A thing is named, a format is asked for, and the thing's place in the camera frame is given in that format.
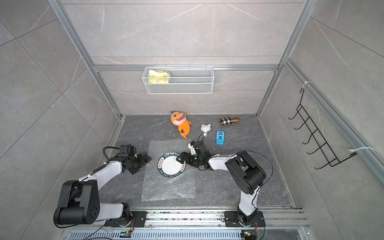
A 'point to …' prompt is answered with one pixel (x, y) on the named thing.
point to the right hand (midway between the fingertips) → (182, 161)
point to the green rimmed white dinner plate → (169, 166)
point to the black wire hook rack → (331, 158)
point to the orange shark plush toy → (179, 119)
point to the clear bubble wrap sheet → (158, 187)
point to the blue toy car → (220, 137)
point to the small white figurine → (205, 128)
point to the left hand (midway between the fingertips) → (147, 159)
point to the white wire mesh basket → (180, 80)
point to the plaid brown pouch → (229, 120)
